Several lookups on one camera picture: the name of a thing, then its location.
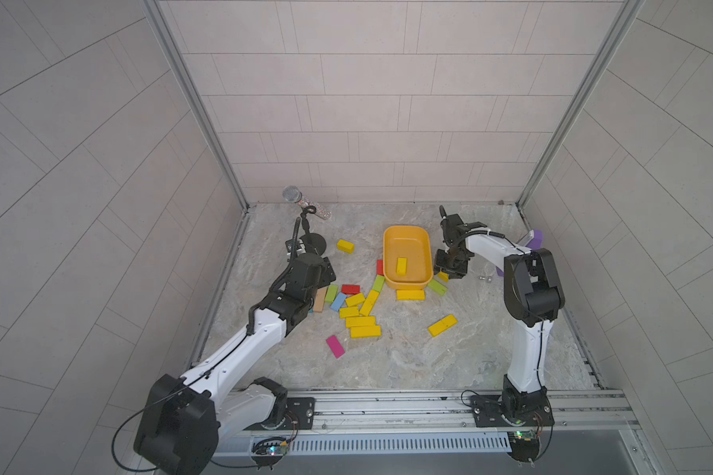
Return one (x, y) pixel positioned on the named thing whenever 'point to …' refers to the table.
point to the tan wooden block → (319, 301)
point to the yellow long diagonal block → (369, 302)
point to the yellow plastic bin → (413, 242)
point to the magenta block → (336, 346)
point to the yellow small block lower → (349, 312)
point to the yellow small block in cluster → (356, 299)
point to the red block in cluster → (351, 289)
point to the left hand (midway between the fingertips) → (321, 260)
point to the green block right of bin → (438, 287)
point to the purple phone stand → (534, 244)
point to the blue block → (339, 302)
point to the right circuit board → (525, 444)
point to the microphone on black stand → (293, 195)
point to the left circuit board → (268, 450)
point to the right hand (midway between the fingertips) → (438, 269)
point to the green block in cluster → (331, 294)
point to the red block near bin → (379, 267)
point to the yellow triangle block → (444, 276)
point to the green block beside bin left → (378, 283)
